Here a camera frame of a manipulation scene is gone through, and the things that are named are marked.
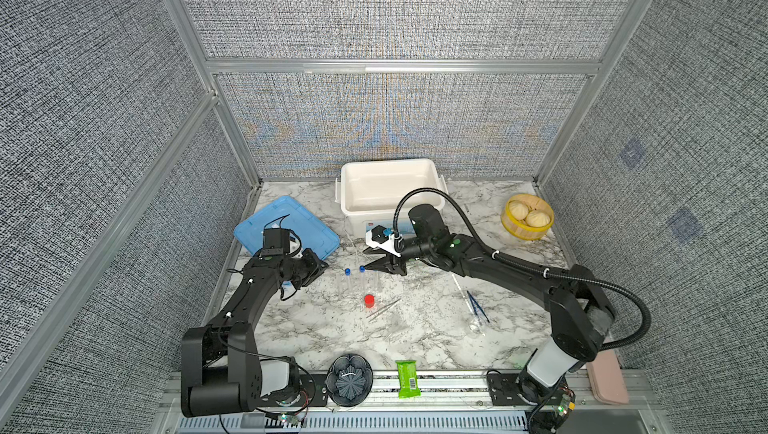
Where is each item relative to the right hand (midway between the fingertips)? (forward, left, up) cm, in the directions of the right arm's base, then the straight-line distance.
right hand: (366, 254), depth 76 cm
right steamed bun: (+22, -56, -14) cm, 62 cm away
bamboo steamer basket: (+19, -50, -16) cm, 56 cm away
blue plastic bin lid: (+24, +24, -20) cm, 39 cm away
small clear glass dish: (-11, -30, -20) cm, 38 cm away
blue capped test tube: (-3, +5, -5) cm, 7 cm away
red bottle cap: (-4, 0, -18) cm, 19 cm away
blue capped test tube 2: (-2, +1, -4) cm, 5 cm away
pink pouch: (-24, -59, -19) cm, 67 cm away
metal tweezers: (-7, -3, -20) cm, 22 cm away
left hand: (+3, +12, -11) cm, 16 cm away
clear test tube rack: (0, +5, -18) cm, 19 cm away
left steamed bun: (+27, -51, -14) cm, 59 cm away
